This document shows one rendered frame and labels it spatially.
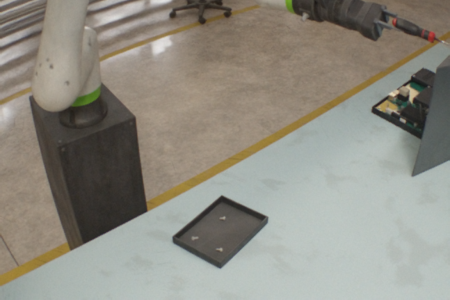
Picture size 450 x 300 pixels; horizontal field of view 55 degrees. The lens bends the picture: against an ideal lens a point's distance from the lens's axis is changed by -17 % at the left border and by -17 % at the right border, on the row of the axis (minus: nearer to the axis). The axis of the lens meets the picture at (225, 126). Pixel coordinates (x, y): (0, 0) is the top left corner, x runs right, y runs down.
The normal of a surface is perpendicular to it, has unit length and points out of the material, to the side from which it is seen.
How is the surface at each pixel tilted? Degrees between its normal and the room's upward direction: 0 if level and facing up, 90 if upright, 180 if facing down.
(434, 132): 90
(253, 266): 0
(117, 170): 90
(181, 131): 0
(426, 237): 0
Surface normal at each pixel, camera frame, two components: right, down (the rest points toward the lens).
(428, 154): 0.39, 0.51
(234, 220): 0.00, -0.83
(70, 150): 0.58, 0.45
